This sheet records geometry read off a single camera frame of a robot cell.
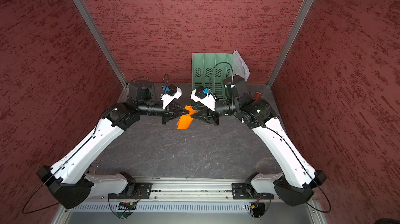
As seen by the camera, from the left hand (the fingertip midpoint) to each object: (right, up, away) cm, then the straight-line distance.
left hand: (185, 114), depth 62 cm
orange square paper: (0, -3, 0) cm, 3 cm away
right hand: (+4, 0, -4) cm, 5 cm away
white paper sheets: (+30, +26, +33) cm, 52 cm away
